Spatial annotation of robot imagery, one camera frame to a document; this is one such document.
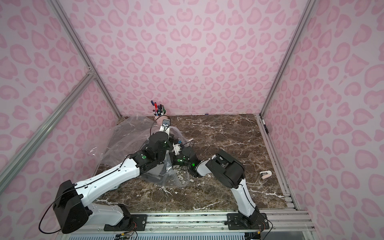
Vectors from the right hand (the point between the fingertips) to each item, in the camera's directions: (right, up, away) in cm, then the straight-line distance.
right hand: (158, 160), depth 83 cm
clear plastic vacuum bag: (-29, +12, +26) cm, 40 cm away
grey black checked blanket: (-1, -6, -6) cm, 8 cm away
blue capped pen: (-10, +35, +24) cm, 44 cm away
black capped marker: (-4, +33, +22) cm, 40 cm away
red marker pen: (-7, +32, +21) cm, 39 cm away
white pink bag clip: (+61, -9, +5) cm, 62 cm away
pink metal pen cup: (-5, +28, +21) cm, 35 cm away
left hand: (+5, +17, -6) cm, 19 cm away
